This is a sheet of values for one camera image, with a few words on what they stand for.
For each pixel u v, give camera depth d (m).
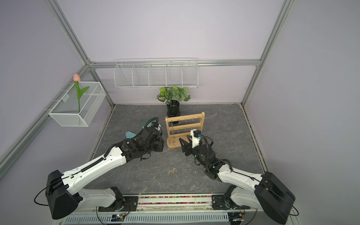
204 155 0.60
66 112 0.74
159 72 0.99
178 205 0.75
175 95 0.94
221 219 0.71
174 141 0.93
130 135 1.01
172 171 0.85
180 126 0.84
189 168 0.86
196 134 0.66
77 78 0.79
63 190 0.39
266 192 0.41
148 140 0.58
